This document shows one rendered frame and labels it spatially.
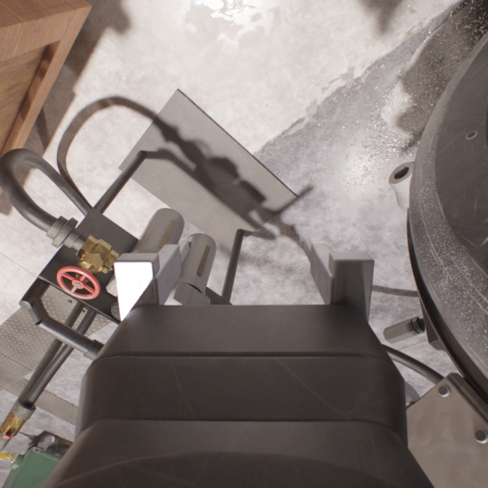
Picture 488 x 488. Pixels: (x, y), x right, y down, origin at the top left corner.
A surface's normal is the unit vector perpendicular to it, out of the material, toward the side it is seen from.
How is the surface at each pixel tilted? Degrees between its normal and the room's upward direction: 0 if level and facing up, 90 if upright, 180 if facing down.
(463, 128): 90
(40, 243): 0
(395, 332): 60
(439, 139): 90
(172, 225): 90
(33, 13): 90
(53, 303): 0
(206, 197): 0
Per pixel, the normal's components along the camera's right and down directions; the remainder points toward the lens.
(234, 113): -0.13, 0.63
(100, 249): 0.51, -0.13
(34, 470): 0.62, -0.55
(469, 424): -0.74, -0.57
